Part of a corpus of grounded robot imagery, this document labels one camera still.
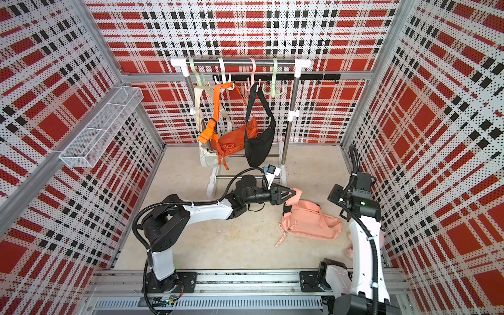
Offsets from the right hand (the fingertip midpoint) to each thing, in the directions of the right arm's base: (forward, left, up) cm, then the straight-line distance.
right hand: (340, 194), depth 76 cm
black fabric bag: (+29, +33, -3) cm, 44 cm away
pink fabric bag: (-3, +11, -17) cm, 20 cm away
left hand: (+1, +18, +1) cm, 18 cm away
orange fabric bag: (+30, +49, +1) cm, 57 cm away
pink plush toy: (-17, -5, -17) cm, 24 cm away
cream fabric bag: (+20, +56, -1) cm, 60 cm away
